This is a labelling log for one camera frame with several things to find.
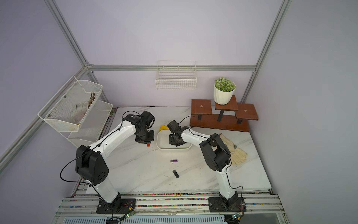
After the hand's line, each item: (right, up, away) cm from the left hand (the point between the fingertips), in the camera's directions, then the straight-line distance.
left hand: (149, 143), depth 84 cm
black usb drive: (+16, -19, 0) cm, 25 cm away
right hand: (+15, -2, +14) cm, 21 cm away
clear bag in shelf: (-39, +19, -6) cm, 44 cm away
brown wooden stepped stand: (+55, +17, +22) cm, 61 cm away
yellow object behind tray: (+5, +9, +23) cm, 25 cm away
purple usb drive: (+15, -13, +6) cm, 21 cm away
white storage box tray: (+7, -2, +14) cm, 16 cm away
